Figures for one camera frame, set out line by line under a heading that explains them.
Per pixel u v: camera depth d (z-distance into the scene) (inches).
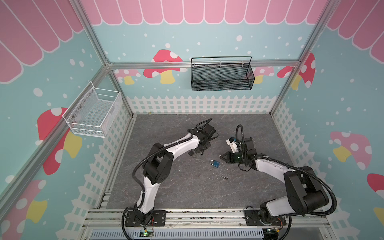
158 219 29.2
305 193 17.3
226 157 32.1
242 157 28.5
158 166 20.6
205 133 29.6
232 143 32.7
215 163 36.8
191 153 38.2
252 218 29.1
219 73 39.0
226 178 34.3
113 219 29.9
